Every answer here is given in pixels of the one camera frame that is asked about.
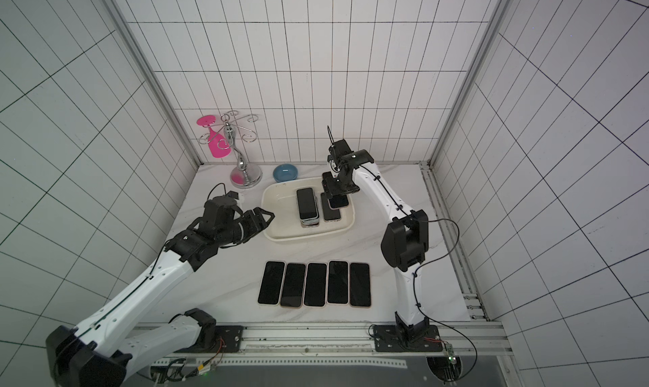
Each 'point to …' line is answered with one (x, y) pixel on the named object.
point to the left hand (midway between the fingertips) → (266, 225)
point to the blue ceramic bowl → (284, 172)
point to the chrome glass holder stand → (245, 175)
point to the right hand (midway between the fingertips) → (326, 191)
